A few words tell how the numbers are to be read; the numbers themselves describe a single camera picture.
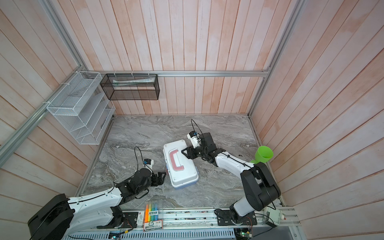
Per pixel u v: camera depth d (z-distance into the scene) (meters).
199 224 0.73
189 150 0.76
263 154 0.81
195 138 0.78
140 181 0.64
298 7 0.69
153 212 0.75
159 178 0.76
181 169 0.79
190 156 0.76
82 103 0.74
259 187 0.44
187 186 0.78
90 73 0.92
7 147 0.51
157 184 0.75
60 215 0.41
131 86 1.05
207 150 0.69
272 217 0.70
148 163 0.76
